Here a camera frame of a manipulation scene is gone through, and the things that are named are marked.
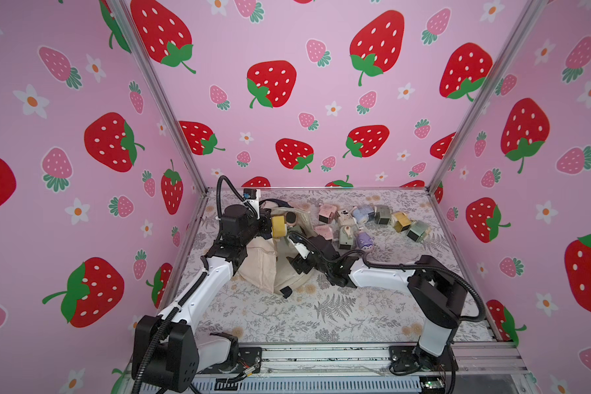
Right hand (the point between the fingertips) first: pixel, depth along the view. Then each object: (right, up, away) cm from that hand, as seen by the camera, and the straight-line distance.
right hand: (292, 252), depth 86 cm
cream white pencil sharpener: (+22, +11, +19) cm, 31 cm away
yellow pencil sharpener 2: (-6, +8, +9) cm, 14 cm away
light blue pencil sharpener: (+30, +14, +20) cm, 39 cm away
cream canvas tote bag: (-8, -3, -5) cm, 10 cm away
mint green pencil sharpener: (+51, +6, +14) cm, 53 cm away
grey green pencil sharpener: (+38, +13, +19) cm, 45 cm away
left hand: (-7, +16, -5) cm, 18 cm away
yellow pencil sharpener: (+46, +10, +18) cm, 51 cm away
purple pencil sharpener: (+27, +3, +7) cm, 29 cm away
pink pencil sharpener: (+15, +14, +21) cm, 29 cm away
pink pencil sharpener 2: (+13, +6, +15) cm, 21 cm away
